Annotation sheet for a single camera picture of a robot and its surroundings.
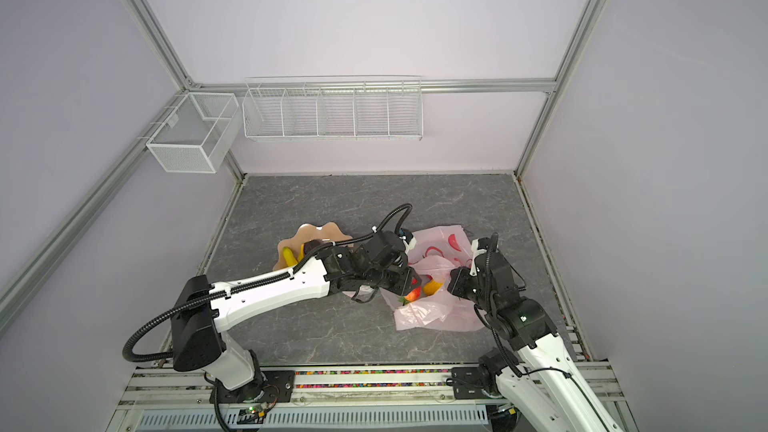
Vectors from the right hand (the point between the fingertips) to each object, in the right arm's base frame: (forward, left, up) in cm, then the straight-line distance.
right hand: (452, 273), depth 75 cm
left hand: (-3, +10, 0) cm, 10 cm away
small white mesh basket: (+43, +80, +11) cm, 91 cm away
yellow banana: (+11, +48, -11) cm, 50 cm away
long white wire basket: (+54, +36, +14) cm, 66 cm away
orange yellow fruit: (+2, +4, -13) cm, 14 cm away
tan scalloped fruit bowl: (+21, +37, -13) cm, 45 cm away
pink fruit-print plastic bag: (+13, +3, -12) cm, 18 cm away
